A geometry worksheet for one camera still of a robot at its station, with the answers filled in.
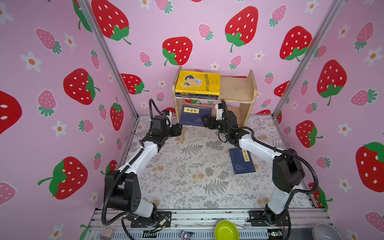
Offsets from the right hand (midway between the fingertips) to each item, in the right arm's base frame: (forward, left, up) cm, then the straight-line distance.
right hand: (204, 117), depth 85 cm
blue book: (+2, +8, -1) cm, 8 cm away
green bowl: (-50, -15, -26) cm, 58 cm away
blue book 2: (-12, -26, -26) cm, 38 cm away
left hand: (-5, +16, -4) cm, 17 cm away
